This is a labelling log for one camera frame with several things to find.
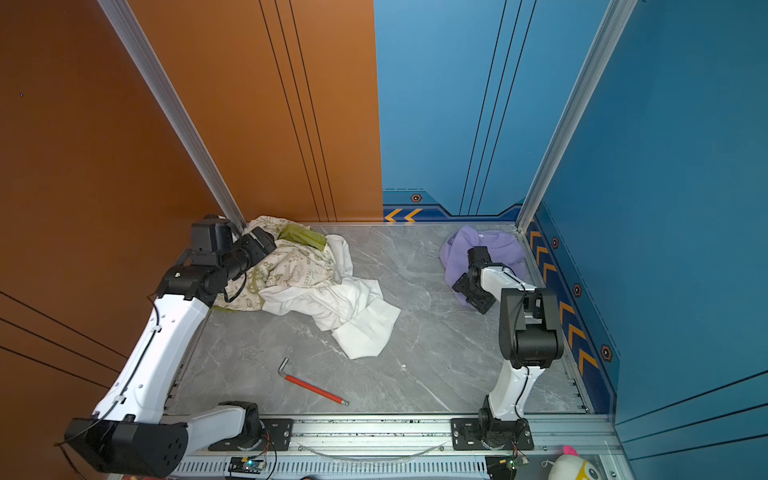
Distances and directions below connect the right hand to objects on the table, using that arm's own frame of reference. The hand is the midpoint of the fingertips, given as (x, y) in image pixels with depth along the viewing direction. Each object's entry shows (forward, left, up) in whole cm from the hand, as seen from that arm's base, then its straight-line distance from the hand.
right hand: (464, 295), depth 99 cm
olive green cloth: (+17, +55, +13) cm, 58 cm away
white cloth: (-7, +36, +4) cm, 37 cm away
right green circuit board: (-46, -2, -3) cm, 46 cm away
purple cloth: (+18, -17, +3) cm, 25 cm away
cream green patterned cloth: (+4, +57, +12) cm, 58 cm away
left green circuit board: (-46, +59, -1) cm, 75 cm away
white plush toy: (-46, -15, +4) cm, 49 cm away
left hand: (-2, +56, +31) cm, 64 cm away
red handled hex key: (-27, +50, 0) cm, 57 cm away
